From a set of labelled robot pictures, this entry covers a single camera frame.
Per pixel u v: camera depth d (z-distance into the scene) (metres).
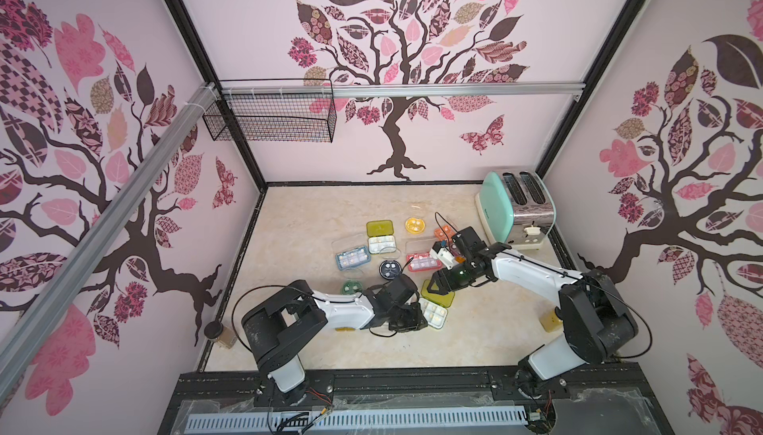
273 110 0.95
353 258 0.98
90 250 0.51
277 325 0.47
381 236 1.03
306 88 0.92
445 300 0.86
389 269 0.96
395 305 0.70
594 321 0.45
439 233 1.02
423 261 0.96
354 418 0.70
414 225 1.07
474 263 0.66
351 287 0.91
